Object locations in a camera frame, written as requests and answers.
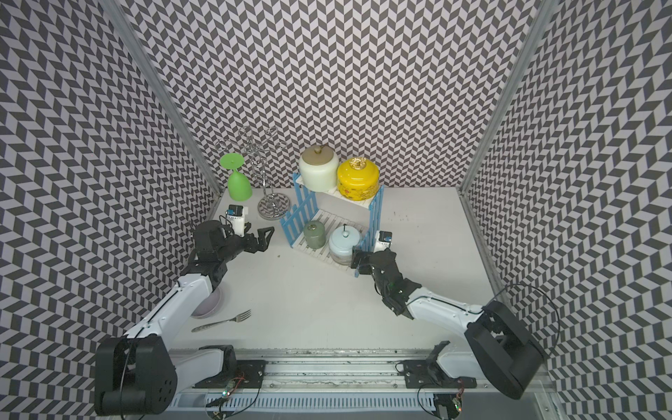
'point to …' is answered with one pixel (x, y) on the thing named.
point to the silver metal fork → (238, 318)
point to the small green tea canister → (314, 233)
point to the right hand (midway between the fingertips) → (366, 252)
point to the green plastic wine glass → (239, 185)
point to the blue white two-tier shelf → (331, 209)
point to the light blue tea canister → (342, 239)
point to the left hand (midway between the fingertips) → (260, 228)
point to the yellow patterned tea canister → (358, 178)
